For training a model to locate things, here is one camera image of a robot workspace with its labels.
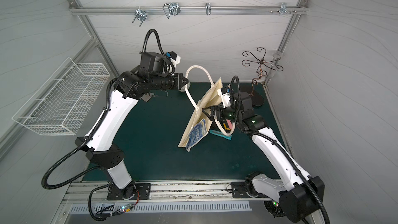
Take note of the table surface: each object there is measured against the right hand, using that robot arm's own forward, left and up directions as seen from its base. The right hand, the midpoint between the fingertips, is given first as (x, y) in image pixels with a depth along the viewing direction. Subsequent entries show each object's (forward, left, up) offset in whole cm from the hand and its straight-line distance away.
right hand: (210, 107), depth 73 cm
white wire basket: (-5, +67, +5) cm, 67 cm away
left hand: (+3, +9, +14) cm, 17 cm away
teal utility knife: (0, -6, -26) cm, 27 cm away
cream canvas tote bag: (+23, +5, -16) cm, 28 cm away
